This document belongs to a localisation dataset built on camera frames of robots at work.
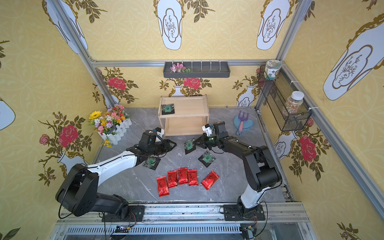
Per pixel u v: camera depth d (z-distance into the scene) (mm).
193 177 836
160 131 817
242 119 1142
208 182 833
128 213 714
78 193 426
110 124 905
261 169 468
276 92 977
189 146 878
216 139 735
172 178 835
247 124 1104
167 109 923
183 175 843
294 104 651
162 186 816
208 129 861
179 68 878
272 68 841
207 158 924
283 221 739
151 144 695
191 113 901
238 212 729
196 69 917
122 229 731
